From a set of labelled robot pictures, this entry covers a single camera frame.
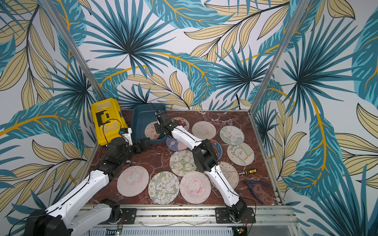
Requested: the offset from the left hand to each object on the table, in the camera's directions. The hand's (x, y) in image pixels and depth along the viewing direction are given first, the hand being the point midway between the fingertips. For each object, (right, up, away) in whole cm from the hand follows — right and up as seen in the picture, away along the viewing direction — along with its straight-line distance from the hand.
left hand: (143, 141), depth 81 cm
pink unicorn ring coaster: (+29, -26, +3) cm, 39 cm away
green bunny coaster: (+56, +2, +25) cm, 61 cm away
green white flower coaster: (+11, -26, +1) cm, 28 cm away
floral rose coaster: (+19, +12, +33) cm, 40 cm away
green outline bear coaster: (+21, -14, +12) cm, 28 cm away
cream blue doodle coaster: (+49, -19, +7) cm, 54 cm away
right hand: (+5, +10, +20) cm, 22 cm away
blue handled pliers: (+59, -24, +3) cm, 64 cm away
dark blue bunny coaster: (+15, -4, +19) cm, 25 cm away
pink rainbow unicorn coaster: (-7, -23, +4) cm, 25 cm away
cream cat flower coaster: (+60, -11, +16) cm, 63 cm away
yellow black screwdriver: (+60, -18, +6) cm, 63 cm away
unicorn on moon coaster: (+36, +6, +26) cm, 45 cm away
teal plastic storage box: (-11, +18, +32) cm, 38 cm away
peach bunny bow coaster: (-3, +5, +26) cm, 26 cm away
